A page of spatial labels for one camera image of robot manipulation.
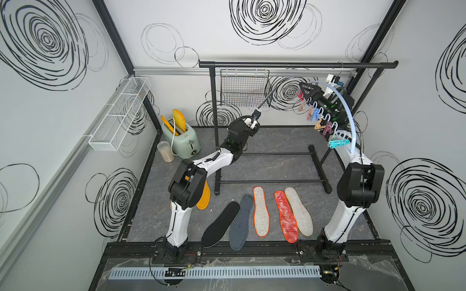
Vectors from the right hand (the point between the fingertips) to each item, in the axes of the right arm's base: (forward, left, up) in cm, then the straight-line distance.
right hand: (302, 85), depth 74 cm
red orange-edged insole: (-41, +2, -44) cm, 60 cm away
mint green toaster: (-7, +54, -32) cm, 63 cm away
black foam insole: (-47, +36, -44) cm, 74 cm away
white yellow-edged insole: (-36, -4, -44) cm, 57 cm away
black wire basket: (+32, +24, -22) cm, 45 cm away
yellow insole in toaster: (+4, +58, -23) cm, 63 cm away
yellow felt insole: (-32, +42, -43) cm, 69 cm away
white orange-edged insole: (-39, +15, -43) cm, 60 cm away
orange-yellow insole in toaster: (-1, +63, -24) cm, 67 cm away
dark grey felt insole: (-47, +25, -44) cm, 69 cm away
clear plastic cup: (-9, +66, -34) cm, 74 cm away
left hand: (+1, +20, -16) cm, 26 cm away
